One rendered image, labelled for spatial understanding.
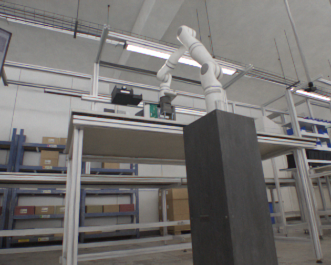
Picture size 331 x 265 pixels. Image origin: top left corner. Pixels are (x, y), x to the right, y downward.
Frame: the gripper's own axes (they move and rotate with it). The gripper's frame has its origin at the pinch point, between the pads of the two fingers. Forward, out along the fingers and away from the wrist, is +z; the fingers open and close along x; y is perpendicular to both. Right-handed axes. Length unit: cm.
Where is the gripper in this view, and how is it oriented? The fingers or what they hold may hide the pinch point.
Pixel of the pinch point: (168, 121)
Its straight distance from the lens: 152.1
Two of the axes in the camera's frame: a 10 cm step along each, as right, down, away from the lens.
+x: -8.5, -1.2, -5.1
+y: -5.2, 2.9, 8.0
